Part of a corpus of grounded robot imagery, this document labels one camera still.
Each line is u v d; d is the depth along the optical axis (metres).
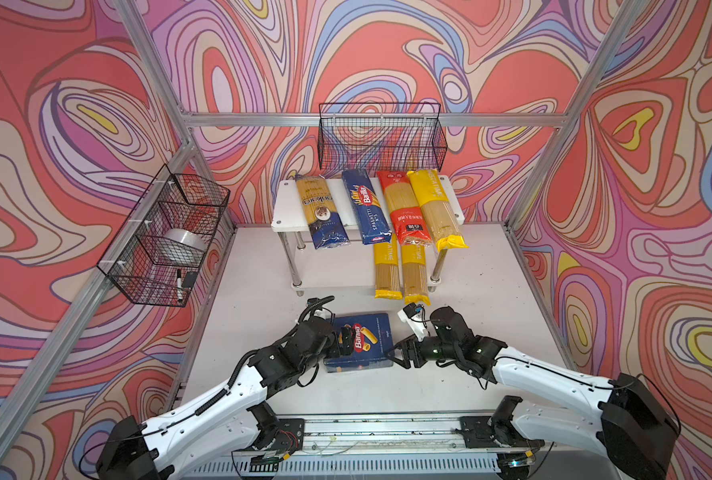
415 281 0.93
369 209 0.71
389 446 0.72
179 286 0.72
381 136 0.96
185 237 0.73
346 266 0.99
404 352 0.69
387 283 0.93
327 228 0.70
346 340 0.72
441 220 0.71
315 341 0.58
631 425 0.40
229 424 0.58
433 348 0.68
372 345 0.82
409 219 0.70
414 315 0.72
